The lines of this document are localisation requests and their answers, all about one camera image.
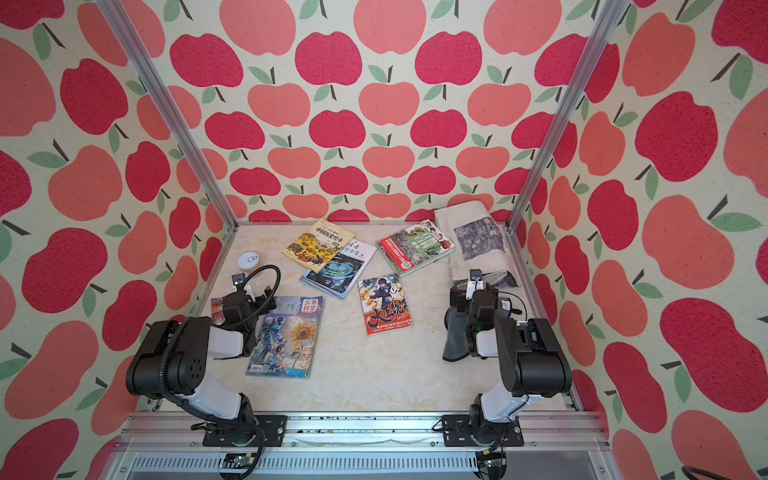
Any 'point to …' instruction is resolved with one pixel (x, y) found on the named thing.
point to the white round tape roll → (247, 260)
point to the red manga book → (384, 304)
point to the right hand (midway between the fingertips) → (476, 290)
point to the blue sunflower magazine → (286, 342)
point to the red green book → (415, 247)
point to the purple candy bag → (217, 310)
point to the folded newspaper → (479, 244)
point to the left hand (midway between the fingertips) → (256, 292)
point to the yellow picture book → (317, 245)
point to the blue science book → (342, 272)
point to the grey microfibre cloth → (458, 343)
